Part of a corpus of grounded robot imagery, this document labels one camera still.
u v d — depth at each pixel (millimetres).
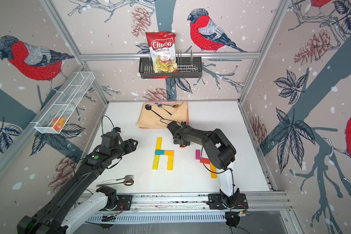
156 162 876
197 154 901
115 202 713
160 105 1170
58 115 727
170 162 878
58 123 658
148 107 1146
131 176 826
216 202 728
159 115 1109
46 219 388
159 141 974
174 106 1163
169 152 923
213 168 850
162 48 815
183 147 943
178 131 728
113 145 621
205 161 888
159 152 927
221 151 512
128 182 815
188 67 949
